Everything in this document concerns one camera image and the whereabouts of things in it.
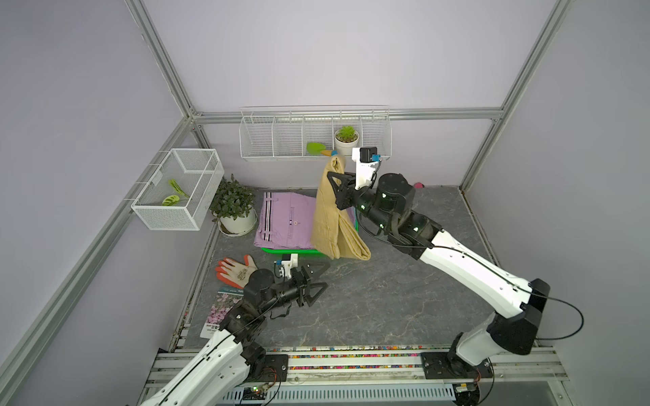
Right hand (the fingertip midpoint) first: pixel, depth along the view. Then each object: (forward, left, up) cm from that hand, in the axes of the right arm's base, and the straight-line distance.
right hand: (330, 172), depth 61 cm
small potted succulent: (+32, -5, -13) cm, 34 cm away
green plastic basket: (-1, +15, -37) cm, 40 cm away
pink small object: (+42, -43, -47) cm, 76 cm away
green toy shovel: (+36, +7, -20) cm, 42 cm away
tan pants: (-7, -1, -15) cm, 17 cm away
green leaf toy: (+5, +48, -15) cm, 50 cm away
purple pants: (+11, +18, -35) cm, 41 cm away
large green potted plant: (+11, +35, -27) cm, 46 cm away
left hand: (-18, 0, -22) cm, 28 cm away
